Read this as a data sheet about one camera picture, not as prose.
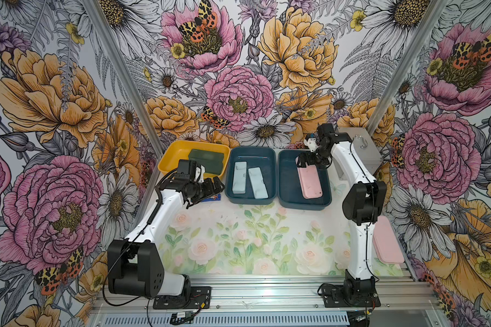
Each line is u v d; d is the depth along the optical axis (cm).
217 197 99
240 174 109
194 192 70
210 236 89
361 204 59
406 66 86
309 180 94
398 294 112
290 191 122
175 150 119
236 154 120
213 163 116
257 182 106
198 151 119
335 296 73
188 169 67
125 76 88
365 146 103
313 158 87
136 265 41
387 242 85
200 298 73
